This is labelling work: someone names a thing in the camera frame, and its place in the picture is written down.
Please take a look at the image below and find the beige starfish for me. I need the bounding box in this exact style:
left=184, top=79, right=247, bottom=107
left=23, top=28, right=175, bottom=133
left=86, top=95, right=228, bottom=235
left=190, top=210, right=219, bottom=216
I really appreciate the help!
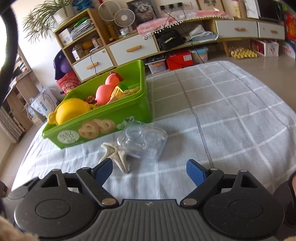
left=99, top=142, right=129, bottom=174

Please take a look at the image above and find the clear plastic packaging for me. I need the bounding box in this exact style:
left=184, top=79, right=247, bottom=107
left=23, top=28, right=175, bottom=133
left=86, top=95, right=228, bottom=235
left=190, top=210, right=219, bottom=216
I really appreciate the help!
left=117, top=120, right=168, bottom=161

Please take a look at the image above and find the yellow toy pot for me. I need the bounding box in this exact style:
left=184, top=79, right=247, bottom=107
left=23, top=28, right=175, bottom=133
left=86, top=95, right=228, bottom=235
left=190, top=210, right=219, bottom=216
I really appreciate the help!
left=47, top=98, right=96, bottom=126

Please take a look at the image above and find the yellow toy corn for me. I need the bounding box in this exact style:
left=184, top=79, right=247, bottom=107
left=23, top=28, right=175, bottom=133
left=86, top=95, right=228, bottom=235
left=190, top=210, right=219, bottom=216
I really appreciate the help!
left=110, top=84, right=129, bottom=100

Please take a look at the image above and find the person's right hand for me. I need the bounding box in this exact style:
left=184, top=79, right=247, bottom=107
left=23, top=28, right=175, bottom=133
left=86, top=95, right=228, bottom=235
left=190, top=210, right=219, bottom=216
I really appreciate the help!
left=273, top=172, right=295, bottom=226

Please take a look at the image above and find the grey checkered cloth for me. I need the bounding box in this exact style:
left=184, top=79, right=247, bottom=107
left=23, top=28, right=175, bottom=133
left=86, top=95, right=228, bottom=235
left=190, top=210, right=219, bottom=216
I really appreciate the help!
left=13, top=61, right=295, bottom=201

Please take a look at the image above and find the small red figurine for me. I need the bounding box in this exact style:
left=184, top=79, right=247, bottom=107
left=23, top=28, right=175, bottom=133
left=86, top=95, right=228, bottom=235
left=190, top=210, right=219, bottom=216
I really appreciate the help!
left=85, top=96, right=97, bottom=105

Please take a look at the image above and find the green plastic storage bin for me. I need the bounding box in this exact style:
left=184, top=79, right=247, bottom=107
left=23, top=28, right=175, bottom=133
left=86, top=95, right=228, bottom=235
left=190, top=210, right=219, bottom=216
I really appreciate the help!
left=42, top=60, right=152, bottom=149

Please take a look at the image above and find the white paper shopping bag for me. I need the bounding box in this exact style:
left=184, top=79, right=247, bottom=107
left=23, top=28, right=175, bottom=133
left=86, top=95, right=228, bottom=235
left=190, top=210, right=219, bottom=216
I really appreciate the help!
left=30, top=88, right=60, bottom=118

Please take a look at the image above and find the red snack bucket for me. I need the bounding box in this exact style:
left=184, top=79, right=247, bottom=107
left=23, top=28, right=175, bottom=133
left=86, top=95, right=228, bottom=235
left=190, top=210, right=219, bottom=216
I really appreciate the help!
left=57, top=70, right=81, bottom=95

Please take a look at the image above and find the wooden desk shelf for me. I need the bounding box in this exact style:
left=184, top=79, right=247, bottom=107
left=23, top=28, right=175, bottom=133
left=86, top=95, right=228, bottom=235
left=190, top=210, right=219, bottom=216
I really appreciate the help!
left=1, top=47, right=45, bottom=143

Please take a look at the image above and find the purple plush toy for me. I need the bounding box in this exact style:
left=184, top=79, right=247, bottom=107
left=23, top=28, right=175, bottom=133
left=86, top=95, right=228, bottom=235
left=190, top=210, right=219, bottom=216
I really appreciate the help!
left=53, top=50, right=72, bottom=80

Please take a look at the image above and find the red cardboard box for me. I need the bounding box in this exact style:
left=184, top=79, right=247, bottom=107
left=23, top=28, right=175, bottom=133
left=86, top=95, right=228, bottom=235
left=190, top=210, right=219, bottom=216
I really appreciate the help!
left=166, top=49, right=194, bottom=71

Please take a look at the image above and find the clear box blue lid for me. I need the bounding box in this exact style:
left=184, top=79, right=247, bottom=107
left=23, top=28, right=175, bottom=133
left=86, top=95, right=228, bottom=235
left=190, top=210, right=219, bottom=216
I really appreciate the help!
left=191, top=47, right=208, bottom=64

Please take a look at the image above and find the clear box black lid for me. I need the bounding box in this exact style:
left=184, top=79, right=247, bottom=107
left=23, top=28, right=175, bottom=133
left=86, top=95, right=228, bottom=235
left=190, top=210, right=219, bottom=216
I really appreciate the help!
left=144, top=56, right=167, bottom=74

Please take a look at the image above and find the yellow egg tray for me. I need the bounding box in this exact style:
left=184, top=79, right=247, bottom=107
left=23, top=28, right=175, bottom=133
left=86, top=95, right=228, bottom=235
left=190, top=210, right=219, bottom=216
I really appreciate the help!
left=228, top=46, right=258, bottom=59

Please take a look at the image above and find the wooden tv cabinet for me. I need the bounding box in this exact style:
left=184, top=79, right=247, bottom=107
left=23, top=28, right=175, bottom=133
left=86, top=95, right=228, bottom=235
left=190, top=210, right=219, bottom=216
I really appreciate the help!
left=108, top=19, right=285, bottom=65

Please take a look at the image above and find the wooden shelf cabinet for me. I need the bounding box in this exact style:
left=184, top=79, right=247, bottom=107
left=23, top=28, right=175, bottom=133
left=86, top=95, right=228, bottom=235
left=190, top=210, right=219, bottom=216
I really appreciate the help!
left=54, top=9, right=117, bottom=82

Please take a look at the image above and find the white toy crate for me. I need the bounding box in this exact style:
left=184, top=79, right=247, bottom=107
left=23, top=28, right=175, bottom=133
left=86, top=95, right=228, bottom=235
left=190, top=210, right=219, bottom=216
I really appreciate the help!
left=250, top=39, right=279, bottom=57

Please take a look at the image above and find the black bag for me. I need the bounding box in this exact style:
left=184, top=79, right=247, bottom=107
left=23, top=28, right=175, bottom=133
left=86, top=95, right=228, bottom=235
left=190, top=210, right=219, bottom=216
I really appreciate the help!
left=156, top=30, right=185, bottom=51

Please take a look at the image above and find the pink tasselled cloth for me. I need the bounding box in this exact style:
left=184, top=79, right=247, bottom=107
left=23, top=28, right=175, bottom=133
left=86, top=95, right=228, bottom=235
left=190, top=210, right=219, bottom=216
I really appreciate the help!
left=137, top=10, right=234, bottom=38

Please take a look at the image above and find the white desk fan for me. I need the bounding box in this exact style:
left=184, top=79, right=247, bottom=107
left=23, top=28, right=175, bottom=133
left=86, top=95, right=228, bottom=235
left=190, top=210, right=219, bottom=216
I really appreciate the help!
left=114, top=9, right=135, bottom=37

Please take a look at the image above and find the potted spider plant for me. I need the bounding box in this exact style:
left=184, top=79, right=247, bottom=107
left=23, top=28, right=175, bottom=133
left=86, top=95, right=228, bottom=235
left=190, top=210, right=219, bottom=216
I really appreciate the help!
left=23, top=0, right=73, bottom=42

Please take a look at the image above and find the white rear fan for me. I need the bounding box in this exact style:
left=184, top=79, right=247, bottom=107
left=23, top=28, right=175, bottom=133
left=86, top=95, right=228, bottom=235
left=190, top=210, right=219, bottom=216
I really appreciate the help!
left=98, top=1, right=121, bottom=22

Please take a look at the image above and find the framed cartoon girl picture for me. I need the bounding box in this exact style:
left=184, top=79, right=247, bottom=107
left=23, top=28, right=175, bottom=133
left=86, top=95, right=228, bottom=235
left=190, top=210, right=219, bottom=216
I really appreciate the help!
left=197, top=0, right=224, bottom=11

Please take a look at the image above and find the blue stitch plush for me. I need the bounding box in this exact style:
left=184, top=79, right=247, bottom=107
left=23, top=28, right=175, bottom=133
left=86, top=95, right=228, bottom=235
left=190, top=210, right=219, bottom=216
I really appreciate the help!
left=72, top=0, right=94, bottom=11

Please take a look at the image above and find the framed cat picture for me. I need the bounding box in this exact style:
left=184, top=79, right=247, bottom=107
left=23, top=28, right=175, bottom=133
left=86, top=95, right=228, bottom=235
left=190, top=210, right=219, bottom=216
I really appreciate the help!
left=126, top=0, right=159, bottom=26

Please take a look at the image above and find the microwave oven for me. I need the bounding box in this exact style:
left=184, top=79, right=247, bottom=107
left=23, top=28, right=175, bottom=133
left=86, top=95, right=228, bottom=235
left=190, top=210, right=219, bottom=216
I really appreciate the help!
left=244, top=0, right=284, bottom=22

